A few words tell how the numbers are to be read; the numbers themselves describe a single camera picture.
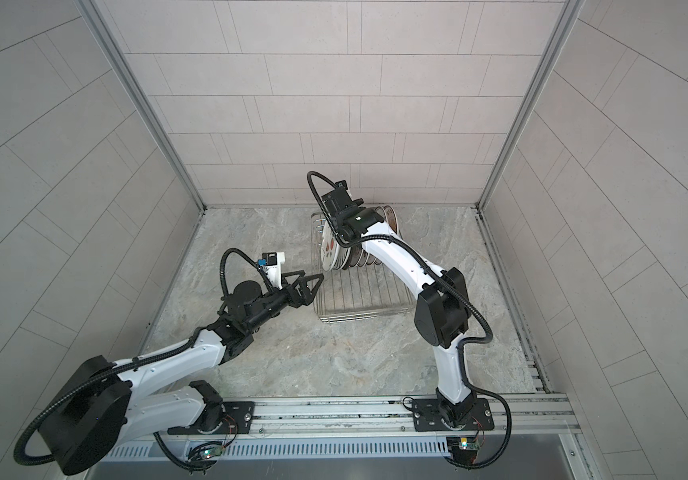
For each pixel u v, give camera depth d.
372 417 0.72
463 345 0.53
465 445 0.68
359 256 0.89
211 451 0.64
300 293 0.68
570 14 0.71
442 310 0.48
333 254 0.94
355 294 0.91
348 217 0.64
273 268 0.68
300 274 0.79
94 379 0.41
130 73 0.81
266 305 0.65
